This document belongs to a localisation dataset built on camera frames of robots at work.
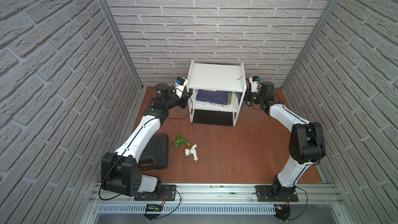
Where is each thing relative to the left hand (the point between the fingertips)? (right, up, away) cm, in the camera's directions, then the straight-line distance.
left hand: (184, 88), depth 80 cm
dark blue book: (+16, -4, +10) cm, 19 cm away
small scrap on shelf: (+29, +5, -2) cm, 29 cm away
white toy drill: (+1, -35, +5) cm, 35 cm away
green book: (+25, -5, +8) cm, 27 cm away
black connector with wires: (+47, -58, -10) cm, 75 cm away
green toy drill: (-4, -30, +10) cm, 32 cm away
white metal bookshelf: (+17, +6, -2) cm, 18 cm away
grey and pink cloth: (+35, +2, +4) cm, 35 cm away
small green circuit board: (-14, -58, -8) cm, 60 cm away
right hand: (+34, 0, +13) cm, 36 cm away
